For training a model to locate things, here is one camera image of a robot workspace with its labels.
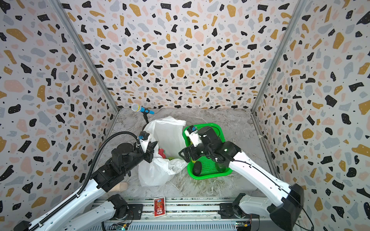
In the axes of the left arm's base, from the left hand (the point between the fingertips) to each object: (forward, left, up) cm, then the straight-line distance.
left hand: (157, 141), depth 71 cm
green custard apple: (-8, -7, -3) cm, 11 cm away
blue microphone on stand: (+26, +17, -2) cm, 31 cm away
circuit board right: (-33, -42, -27) cm, 60 cm away
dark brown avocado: (-5, -20, -21) cm, 30 cm away
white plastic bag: (+16, -1, -15) cm, 21 cm away
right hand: (-3, -14, -3) cm, 15 cm away
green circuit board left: (-32, +18, -27) cm, 46 cm away
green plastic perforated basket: (-3, -27, -27) cm, 38 cm away
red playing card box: (-24, 0, -25) cm, 34 cm away
